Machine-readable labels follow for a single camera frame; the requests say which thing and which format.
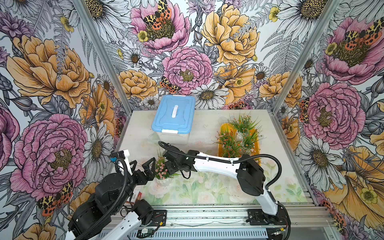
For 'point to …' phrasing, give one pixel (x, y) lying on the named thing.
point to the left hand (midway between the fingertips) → (146, 165)
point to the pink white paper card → (139, 197)
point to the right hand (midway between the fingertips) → (170, 169)
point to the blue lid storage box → (173, 119)
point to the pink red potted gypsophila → (231, 147)
